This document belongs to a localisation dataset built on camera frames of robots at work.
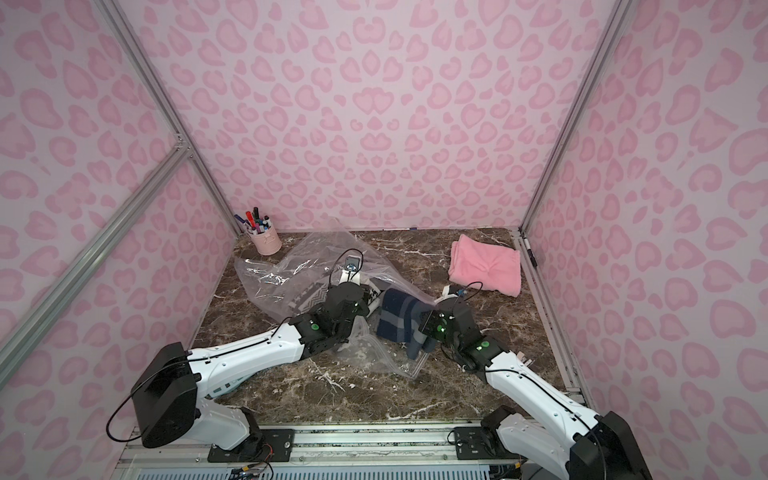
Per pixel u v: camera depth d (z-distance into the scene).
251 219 1.03
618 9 0.69
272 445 0.72
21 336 0.51
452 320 0.60
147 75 0.78
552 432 0.44
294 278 1.00
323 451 0.73
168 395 0.41
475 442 0.72
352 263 0.67
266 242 1.07
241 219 1.03
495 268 1.03
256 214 1.06
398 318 0.86
